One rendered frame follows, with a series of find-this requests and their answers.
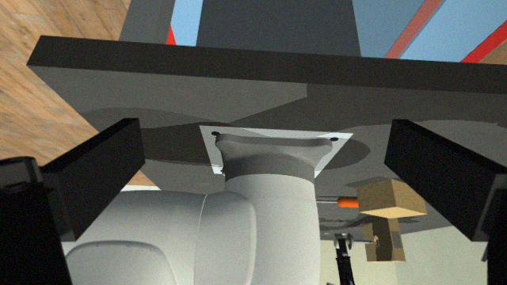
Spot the tan rectangular box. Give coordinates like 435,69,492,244
356,179,427,219

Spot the tan wooden block with round hole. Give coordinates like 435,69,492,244
363,218,406,262

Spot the orange-handled screwdriver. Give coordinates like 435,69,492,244
316,197,358,207

